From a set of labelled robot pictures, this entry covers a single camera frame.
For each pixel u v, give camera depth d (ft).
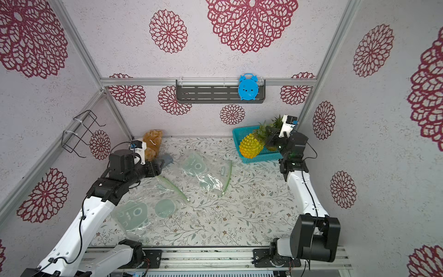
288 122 2.13
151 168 2.09
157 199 2.97
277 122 3.48
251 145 2.72
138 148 2.05
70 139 2.36
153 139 3.48
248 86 2.92
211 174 3.34
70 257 1.26
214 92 3.05
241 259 2.50
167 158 3.58
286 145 2.20
